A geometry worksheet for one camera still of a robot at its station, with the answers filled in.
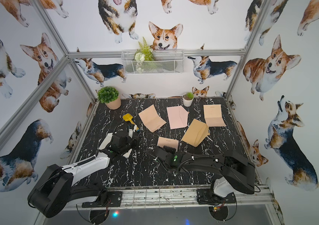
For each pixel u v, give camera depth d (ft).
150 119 3.50
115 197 2.44
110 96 3.38
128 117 3.52
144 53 2.68
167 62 3.01
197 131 3.32
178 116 3.63
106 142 3.17
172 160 1.98
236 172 1.39
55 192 1.36
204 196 2.42
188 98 3.61
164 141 3.12
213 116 3.62
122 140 2.22
